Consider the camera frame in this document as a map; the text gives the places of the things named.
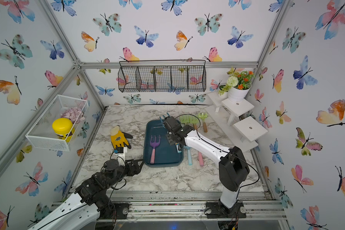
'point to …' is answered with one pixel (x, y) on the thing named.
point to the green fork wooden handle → (194, 120)
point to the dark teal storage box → (166, 155)
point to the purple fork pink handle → (201, 159)
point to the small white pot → (225, 94)
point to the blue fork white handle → (177, 145)
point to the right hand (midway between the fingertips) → (174, 134)
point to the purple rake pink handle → (154, 144)
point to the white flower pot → (236, 95)
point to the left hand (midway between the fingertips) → (141, 160)
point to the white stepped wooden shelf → (226, 114)
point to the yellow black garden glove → (118, 137)
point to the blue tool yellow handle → (163, 116)
